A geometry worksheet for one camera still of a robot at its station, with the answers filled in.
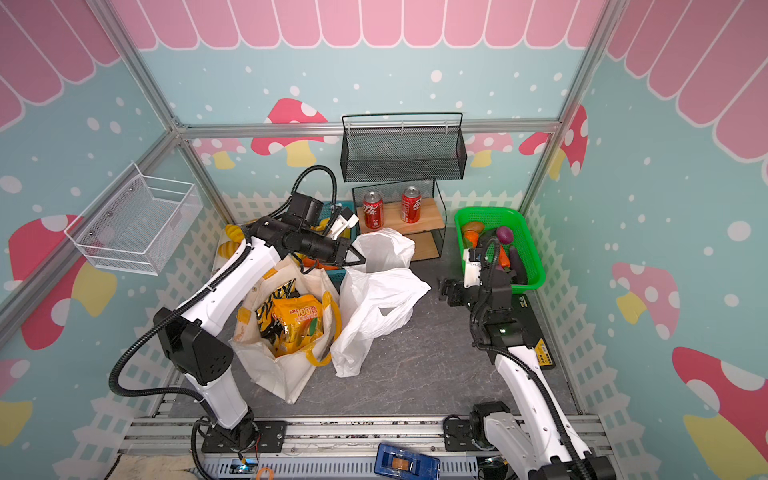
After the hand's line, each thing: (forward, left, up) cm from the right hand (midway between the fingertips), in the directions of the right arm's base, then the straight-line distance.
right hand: (451, 272), depth 78 cm
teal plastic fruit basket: (+7, +33, -11) cm, 35 cm away
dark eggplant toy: (+18, -28, -20) cm, 39 cm away
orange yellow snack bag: (-9, +40, -9) cm, 42 cm away
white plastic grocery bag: (-13, +19, +10) cm, 25 cm away
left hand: (0, +23, +4) cm, 24 cm away
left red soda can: (+23, +21, +4) cm, 31 cm away
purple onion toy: (+31, -27, -19) cm, 46 cm away
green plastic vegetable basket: (+39, -26, -17) cm, 50 cm away
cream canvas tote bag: (-20, +47, -13) cm, 53 cm away
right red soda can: (+25, +10, +2) cm, 27 cm away
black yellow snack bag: (-9, +49, -13) cm, 52 cm away
